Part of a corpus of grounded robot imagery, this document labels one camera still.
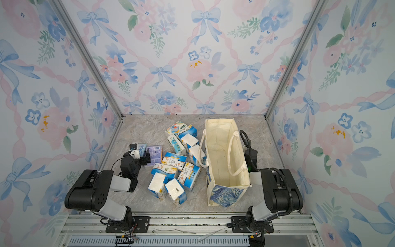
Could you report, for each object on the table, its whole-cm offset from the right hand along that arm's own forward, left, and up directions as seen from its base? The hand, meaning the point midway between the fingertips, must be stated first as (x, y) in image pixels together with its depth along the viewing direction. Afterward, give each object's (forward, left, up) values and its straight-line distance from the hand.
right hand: (244, 147), depth 94 cm
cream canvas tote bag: (-17, +13, +6) cm, 23 cm away
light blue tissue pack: (-1, +63, 0) cm, 63 cm away
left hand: (-3, +62, +2) cm, 62 cm away
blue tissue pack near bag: (-7, +30, +6) cm, 32 cm away
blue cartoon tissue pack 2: (-17, +43, +2) cm, 47 cm away
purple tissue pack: (-5, +54, 0) cm, 54 cm away
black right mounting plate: (-40, +8, -6) cm, 41 cm away
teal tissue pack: (+1, +42, +2) cm, 42 cm away
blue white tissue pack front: (-29, +38, +6) cm, 48 cm away
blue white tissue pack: (-27, +47, +6) cm, 55 cm away
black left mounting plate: (-41, +58, -5) cm, 71 cm away
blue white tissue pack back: (+4, +35, +6) cm, 35 cm away
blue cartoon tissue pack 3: (-9, +42, +1) cm, 43 cm away
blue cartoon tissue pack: (-19, +34, 0) cm, 39 cm away
